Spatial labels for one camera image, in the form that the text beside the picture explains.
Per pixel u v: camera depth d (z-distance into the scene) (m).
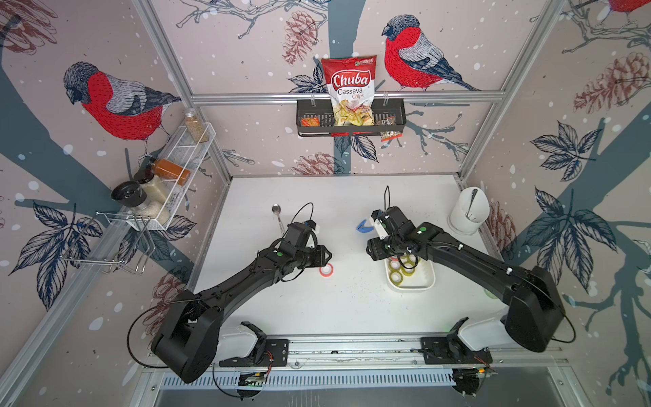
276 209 1.07
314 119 0.93
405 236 0.62
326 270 0.90
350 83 0.81
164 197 0.68
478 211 0.97
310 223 0.78
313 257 0.74
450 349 0.66
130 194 0.58
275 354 0.73
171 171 0.72
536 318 0.41
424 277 0.89
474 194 0.95
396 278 0.88
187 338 0.40
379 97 0.90
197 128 0.85
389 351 0.75
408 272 0.89
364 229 0.98
